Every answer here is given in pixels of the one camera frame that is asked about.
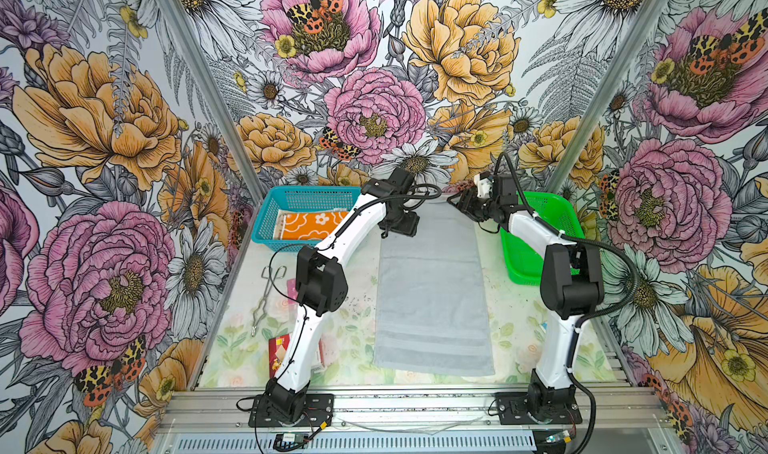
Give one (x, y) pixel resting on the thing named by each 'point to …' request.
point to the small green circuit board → (289, 438)
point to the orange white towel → (306, 225)
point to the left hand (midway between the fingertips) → (401, 236)
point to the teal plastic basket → (275, 199)
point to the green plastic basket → (555, 210)
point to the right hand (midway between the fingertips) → (452, 209)
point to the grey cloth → (432, 314)
